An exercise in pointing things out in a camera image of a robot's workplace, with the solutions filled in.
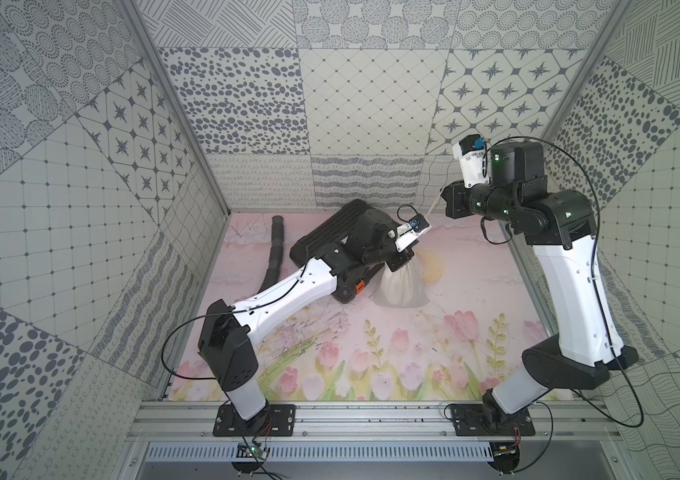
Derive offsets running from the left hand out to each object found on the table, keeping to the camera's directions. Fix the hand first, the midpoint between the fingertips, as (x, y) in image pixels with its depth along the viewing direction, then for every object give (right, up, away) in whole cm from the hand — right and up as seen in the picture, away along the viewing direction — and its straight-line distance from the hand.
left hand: (410, 230), depth 74 cm
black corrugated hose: (-42, -7, +33) cm, 54 cm away
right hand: (+6, +8, -10) cm, 14 cm away
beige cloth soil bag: (-1, -16, +6) cm, 17 cm away
